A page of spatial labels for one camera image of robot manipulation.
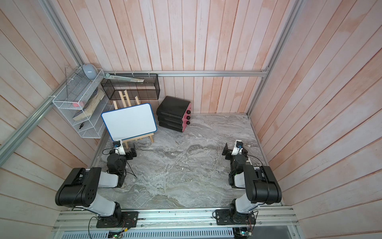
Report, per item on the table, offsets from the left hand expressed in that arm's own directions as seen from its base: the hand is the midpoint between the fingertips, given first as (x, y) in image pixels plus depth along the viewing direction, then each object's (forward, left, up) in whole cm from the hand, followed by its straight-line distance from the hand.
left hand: (127, 145), depth 92 cm
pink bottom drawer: (+23, -36, -4) cm, 43 cm away
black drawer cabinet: (+20, -29, +8) cm, 36 cm away
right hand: (+1, -67, +2) cm, 67 cm away
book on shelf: (+9, +16, +24) cm, 30 cm away
